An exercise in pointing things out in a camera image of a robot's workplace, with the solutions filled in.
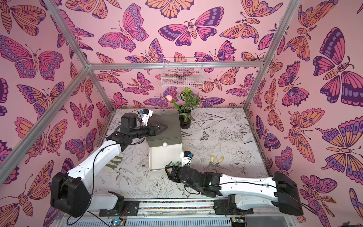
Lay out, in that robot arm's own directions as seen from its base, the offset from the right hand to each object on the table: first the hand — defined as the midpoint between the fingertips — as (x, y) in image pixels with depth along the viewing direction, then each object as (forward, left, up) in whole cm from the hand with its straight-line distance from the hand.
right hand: (165, 174), depth 68 cm
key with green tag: (+10, -5, -10) cm, 15 cm away
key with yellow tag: (+15, -31, -17) cm, 39 cm away
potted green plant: (+43, -12, +8) cm, 46 cm away
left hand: (+23, +2, +7) cm, 24 cm away
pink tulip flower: (+45, +1, +9) cm, 46 cm away
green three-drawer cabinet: (+19, -2, +3) cm, 20 cm away
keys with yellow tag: (+15, -27, -18) cm, 35 cm away
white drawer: (+13, +5, -7) cm, 16 cm away
